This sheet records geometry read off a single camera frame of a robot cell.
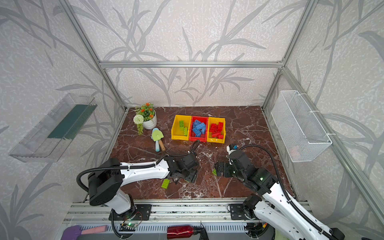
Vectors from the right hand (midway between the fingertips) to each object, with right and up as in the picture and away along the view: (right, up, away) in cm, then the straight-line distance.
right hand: (222, 160), depth 75 cm
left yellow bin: (-28, +11, +29) cm, 42 cm away
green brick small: (-22, +13, +27) cm, 37 cm away
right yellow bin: (0, +20, +35) cm, 41 cm away
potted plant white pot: (-46, +18, +27) cm, 56 cm away
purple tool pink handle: (-69, -31, -8) cm, 76 cm away
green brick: (-31, -15, +7) cm, 35 cm away
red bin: (-17, +9, +25) cm, 31 cm away
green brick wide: (-25, +18, +30) cm, 43 cm away
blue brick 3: (-14, +12, +25) cm, 31 cm away
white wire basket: (+31, +13, -14) cm, 37 cm away
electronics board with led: (-46, -32, -3) cm, 56 cm away
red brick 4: (+2, +10, +23) cm, 25 cm away
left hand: (-15, -8, +9) cm, 19 cm away
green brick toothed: (-25, +13, +30) cm, 41 cm away
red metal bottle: (-21, -29, -9) cm, 37 cm away
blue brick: (-11, +16, +28) cm, 34 cm away
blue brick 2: (-14, +18, +30) cm, 38 cm away
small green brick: (-3, -10, +12) cm, 16 cm away
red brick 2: (-2, +15, +30) cm, 33 cm away
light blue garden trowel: (-39, +4, +21) cm, 45 cm away
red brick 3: (-1, +10, +27) cm, 29 cm away
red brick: (+2, +16, +28) cm, 32 cm away
